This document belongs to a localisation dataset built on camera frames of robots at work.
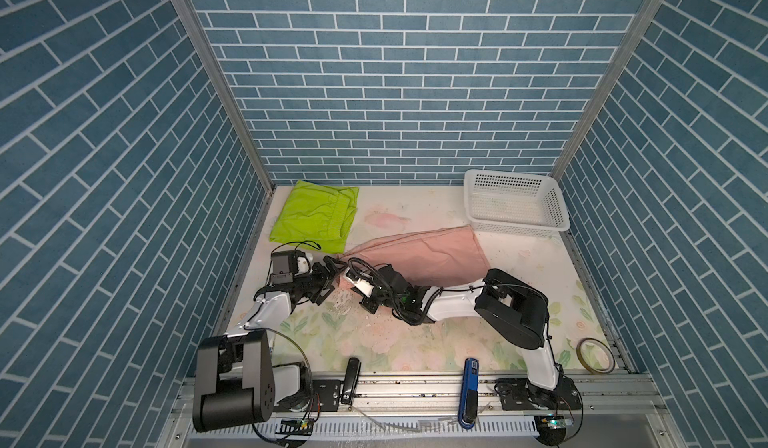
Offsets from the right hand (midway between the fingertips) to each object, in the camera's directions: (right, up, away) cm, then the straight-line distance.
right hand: (349, 283), depth 87 cm
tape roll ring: (+66, -21, -8) cm, 69 cm away
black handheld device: (+2, -21, -13) cm, 25 cm away
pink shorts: (+23, +6, +14) cm, 27 cm away
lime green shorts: (-15, +21, +21) cm, 33 cm away
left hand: (-2, +3, 0) cm, 4 cm away
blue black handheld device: (+31, -25, -17) cm, 44 cm away
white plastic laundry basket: (+60, +25, +29) cm, 71 cm away
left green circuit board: (-11, -32, -15) cm, 36 cm away
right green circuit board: (+53, -30, -15) cm, 62 cm away
